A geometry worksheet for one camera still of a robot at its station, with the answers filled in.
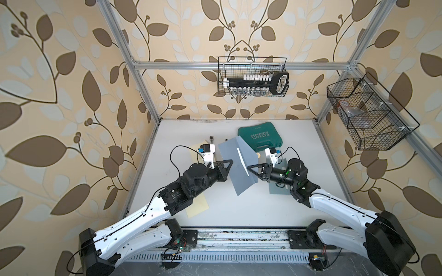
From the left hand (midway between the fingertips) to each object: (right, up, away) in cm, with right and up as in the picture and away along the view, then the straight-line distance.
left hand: (231, 159), depth 66 cm
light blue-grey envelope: (+23, -18, +23) cm, 37 cm away
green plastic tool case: (+19, +9, +39) cm, 45 cm away
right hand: (+7, -5, +7) cm, 11 cm away
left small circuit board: (-24, -41, +2) cm, 48 cm away
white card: (+5, -1, +6) cm, 7 cm away
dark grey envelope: (+5, +1, +6) cm, 8 cm away
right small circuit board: (+37, -44, +6) cm, 58 cm away
